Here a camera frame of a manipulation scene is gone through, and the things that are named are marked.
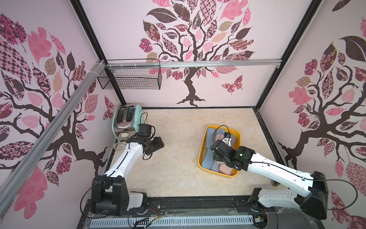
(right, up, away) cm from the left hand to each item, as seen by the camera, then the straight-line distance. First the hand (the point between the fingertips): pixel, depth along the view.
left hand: (160, 148), depth 85 cm
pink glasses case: (+38, -11, -6) cm, 40 cm away
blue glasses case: (+32, +6, +9) cm, 34 cm away
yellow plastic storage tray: (+27, +1, +5) cm, 28 cm away
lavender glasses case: (+33, -10, -2) cm, 35 cm away
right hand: (+34, 0, -7) cm, 35 cm away
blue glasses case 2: (+29, -6, -2) cm, 30 cm away
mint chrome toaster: (-23, +18, +5) cm, 30 cm away
